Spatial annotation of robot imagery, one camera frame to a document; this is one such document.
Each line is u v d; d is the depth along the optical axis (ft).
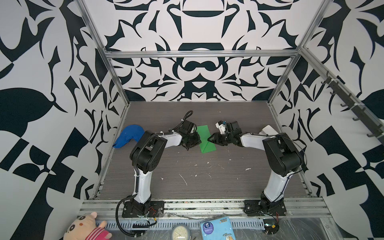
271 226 2.34
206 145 3.15
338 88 2.12
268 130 3.17
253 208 2.44
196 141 2.87
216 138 2.86
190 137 2.83
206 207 2.49
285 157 1.68
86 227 2.08
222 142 2.86
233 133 2.59
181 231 2.13
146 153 1.73
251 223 2.34
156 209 2.44
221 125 2.99
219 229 2.13
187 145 2.84
